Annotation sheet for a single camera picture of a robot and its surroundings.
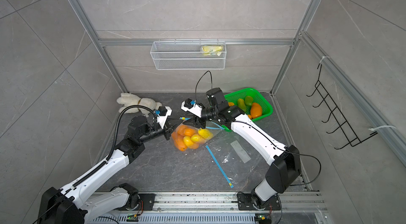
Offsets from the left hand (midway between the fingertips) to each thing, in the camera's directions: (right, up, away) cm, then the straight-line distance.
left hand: (181, 118), depth 71 cm
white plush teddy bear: (-40, +10, +30) cm, 51 cm away
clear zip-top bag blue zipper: (+1, -11, +11) cm, 16 cm away
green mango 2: (+34, +7, +29) cm, 45 cm away
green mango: (+41, +9, +36) cm, 55 cm away
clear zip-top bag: (+31, -26, +14) cm, 43 cm away
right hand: (+2, +1, 0) cm, 3 cm away
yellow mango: (+11, -9, +9) cm, 17 cm away
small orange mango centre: (+2, -8, +12) cm, 15 cm away
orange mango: (+7, -11, +9) cm, 16 cm away
